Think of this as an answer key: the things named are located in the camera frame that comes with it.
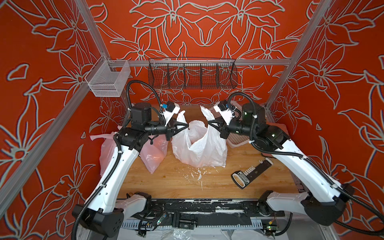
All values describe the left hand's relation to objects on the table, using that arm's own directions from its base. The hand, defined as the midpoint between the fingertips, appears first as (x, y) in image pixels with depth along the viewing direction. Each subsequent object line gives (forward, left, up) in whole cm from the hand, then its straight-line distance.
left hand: (186, 124), depth 61 cm
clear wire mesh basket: (+38, +54, -5) cm, 66 cm away
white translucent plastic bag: (-4, -6, -10) cm, 12 cm away
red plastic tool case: (+26, -63, -32) cm, 75 cm away
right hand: (+3, -9, +1) cm, 10 cm away
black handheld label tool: (-8, -30, -36) cm, 48 cm away
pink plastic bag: (-1, +19, -28) cm, 34 cm away
